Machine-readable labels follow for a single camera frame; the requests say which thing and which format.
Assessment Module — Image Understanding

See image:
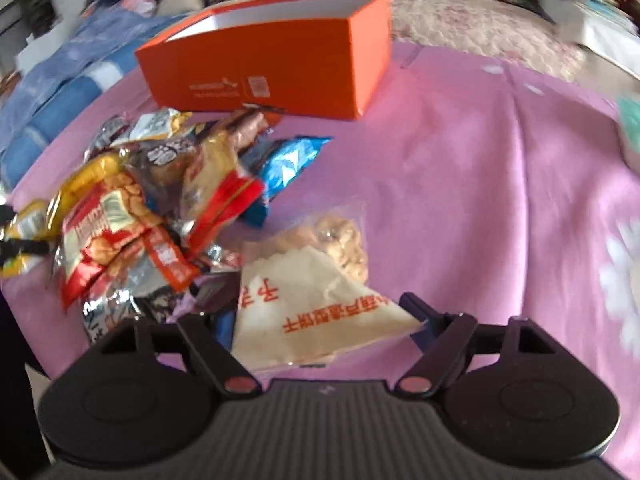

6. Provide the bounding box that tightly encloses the beige triangular snack bag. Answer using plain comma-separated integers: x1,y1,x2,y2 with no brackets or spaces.
231,206,421,372

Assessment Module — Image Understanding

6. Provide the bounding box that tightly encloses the pink bed sheet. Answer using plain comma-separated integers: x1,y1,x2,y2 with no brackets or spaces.
6,44,639,479

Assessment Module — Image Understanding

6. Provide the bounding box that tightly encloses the red peanut snack packet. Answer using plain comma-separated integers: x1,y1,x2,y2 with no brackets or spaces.
61,171,200,309

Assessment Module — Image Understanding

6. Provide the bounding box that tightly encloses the red biscuit packet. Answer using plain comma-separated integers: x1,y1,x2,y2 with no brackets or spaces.
179,130,265,255

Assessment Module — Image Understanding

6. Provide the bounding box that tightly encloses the blue snack packet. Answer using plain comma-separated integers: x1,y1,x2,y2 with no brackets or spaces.
240,136,333,228

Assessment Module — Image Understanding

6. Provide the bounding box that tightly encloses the yellow soft bread packet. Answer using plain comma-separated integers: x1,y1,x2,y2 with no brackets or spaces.
1,152,124,278

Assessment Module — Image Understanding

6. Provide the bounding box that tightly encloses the silver yellow snack packet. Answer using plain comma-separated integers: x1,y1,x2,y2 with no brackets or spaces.
84,107,193,162

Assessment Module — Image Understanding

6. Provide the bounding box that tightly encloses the teal white tissue pack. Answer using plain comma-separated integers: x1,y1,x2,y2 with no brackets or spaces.
616,94,640,174

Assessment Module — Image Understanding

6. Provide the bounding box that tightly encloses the orange cardboard box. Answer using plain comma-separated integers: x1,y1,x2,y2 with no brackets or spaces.
136,0,392,120

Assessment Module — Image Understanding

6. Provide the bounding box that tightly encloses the blue white blanket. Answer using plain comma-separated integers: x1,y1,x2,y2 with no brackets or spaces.
1,8,178,191

